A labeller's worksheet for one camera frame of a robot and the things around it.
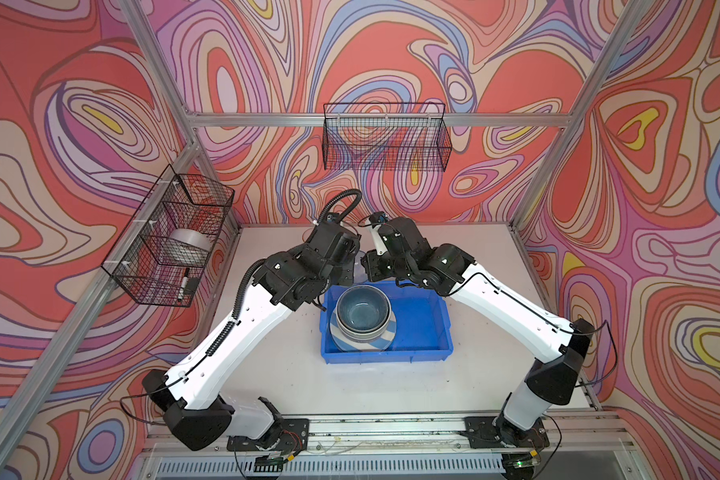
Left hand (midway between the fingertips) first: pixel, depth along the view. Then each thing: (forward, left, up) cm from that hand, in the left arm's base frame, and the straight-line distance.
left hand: (347, 260), depth 69 cm
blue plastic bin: (-3, -22, -31) cm, 38 cm away
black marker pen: (-1, +41, -7) cm, 42 cm away
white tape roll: (+4, +39, 0) cm, 39 cm away
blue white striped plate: (-9, 0, -26) cm, 28 cm away
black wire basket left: (+4, +47, -3) cm, 47 cm away
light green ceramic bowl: (-9, -8, -18) cm, 22 cm away
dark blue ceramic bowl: (0, -3, -23) cm, 23 cm away
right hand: (+1, -4, -4) cm, 6 cm away
